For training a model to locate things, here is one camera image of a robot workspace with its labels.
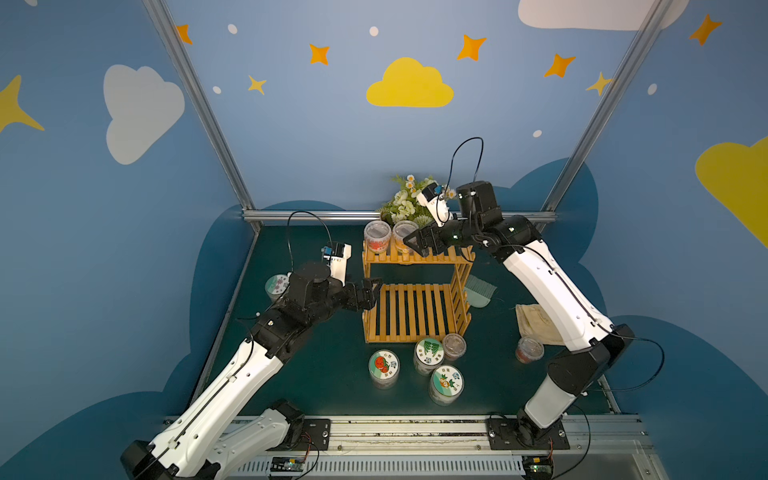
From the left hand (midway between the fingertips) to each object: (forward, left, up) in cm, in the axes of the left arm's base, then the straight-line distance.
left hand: (366, 274), depth 70 cm
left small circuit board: (-36, +19, -32) cm, 51 cm away
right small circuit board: (-35, -44, -33) cm, 65 cm away
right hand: (+11, -13, +4) cm, 17 cm away
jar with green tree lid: (-11, -17, -22) cm, 30 cm away
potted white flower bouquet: (+25, -10, 0) cm, 27 cm away
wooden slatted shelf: (+6, -16, -29) cm, 34 cm away
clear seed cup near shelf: (-7, -24, -24) cm, 35 cm away
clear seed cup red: (-8, -46, -25) cm, 53 cm away
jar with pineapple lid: (-18, -21, -22) cm, 35 cm away
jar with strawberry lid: (-14, -5, -23) cm, 27 cm away
